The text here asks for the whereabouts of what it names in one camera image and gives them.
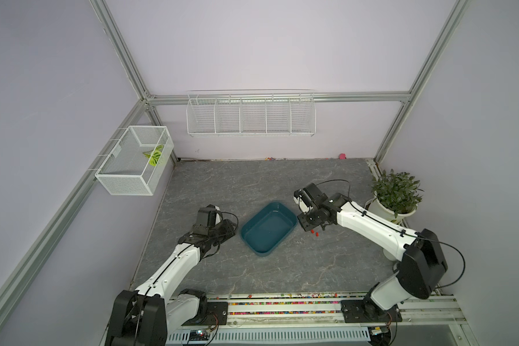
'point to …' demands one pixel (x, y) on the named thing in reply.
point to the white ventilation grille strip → (215, 335)
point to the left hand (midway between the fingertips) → (236, 229)
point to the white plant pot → (375, 205)
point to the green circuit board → (199, 335)
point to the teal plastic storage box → (266, 231)
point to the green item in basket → (153, 155)
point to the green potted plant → (397, 192)
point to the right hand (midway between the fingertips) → (304, 219)
